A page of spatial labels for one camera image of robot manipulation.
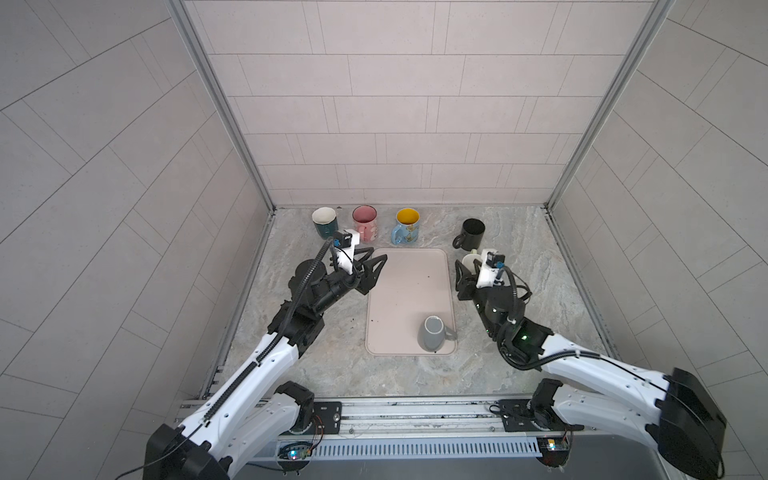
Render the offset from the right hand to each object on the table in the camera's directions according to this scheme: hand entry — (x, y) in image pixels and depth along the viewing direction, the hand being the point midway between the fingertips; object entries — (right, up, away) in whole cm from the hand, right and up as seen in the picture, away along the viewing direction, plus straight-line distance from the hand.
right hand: (462, 261), depth 75 cm
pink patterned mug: (-27, +11, +24) cm, 38 cm away
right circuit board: (+20, -43, -7) cm, 48 cm away
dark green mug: (-41, +11, +25) cm, 49 cm away
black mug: (+9, +7, +25) cm, 27 cm away
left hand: (-19, +3, -6) cm, 20 cm away
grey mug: (-7, -18, +1) cm, 20 cm away
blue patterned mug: (-14, +8, +24) cm, 29 cm away
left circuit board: (-38, -40, -11) cm, 56 cm away
